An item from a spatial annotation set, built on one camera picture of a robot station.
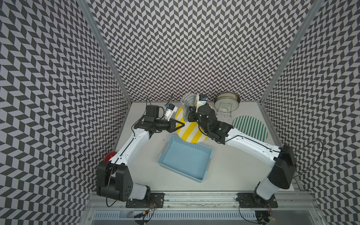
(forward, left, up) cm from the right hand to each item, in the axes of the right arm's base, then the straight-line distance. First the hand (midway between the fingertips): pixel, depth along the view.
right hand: (191, 108), depth 76 cm
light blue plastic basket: (-16, +2, -30) cm, 35 cm away
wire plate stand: (+19, -32, -28) cm, 46 cm away
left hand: (-7, +5, -7) cm, 11 cm away
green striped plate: (+7, -45, -29) cm, 53 cm away
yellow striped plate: (-9, 0, -9) cm, 13 cm away
